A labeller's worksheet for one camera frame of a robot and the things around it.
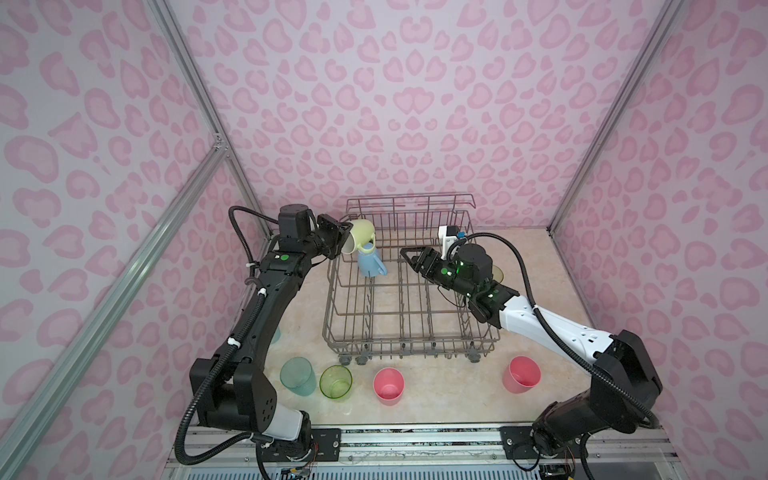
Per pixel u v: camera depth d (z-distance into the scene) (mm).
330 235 690
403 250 730
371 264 970
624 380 423
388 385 818
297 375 753
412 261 718
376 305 989
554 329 487
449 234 715
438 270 678
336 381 828
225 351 432
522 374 822
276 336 717
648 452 720
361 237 778
